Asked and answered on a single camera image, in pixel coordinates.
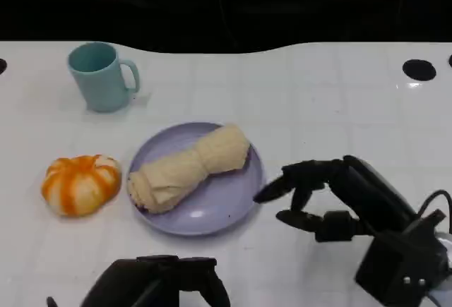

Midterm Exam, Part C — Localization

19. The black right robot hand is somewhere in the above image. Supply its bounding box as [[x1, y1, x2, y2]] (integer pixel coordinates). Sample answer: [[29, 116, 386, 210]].
[[253, 155, 421, 243]]

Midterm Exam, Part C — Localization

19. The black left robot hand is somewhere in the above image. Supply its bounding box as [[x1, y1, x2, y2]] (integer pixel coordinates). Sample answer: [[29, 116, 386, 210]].
[[79, 255, 231, 307]]

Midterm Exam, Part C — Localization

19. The beige towel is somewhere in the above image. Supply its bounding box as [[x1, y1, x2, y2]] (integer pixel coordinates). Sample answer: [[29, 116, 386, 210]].
[[126, 123, 251, 215]]

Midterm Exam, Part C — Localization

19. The lilac plate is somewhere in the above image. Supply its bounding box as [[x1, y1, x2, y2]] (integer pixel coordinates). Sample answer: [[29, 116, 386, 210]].
[[127, 121, 266, 237]]

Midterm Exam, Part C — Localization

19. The orange and white bread roll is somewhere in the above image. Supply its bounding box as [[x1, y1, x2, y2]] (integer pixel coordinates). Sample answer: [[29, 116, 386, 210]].
[[41, 154, 123, 217]]

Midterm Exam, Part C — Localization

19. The pale green mug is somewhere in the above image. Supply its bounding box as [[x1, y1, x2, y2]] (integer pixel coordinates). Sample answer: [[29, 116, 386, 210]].
[[66, 41, 141, 113]]

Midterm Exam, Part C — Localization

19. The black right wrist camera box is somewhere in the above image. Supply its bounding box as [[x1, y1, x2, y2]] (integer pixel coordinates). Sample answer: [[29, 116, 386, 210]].
[[354, 209, 448, 307]]

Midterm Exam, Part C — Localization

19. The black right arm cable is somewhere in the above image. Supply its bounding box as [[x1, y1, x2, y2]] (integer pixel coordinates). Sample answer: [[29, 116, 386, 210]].
[[417, 189, 452, 234]]

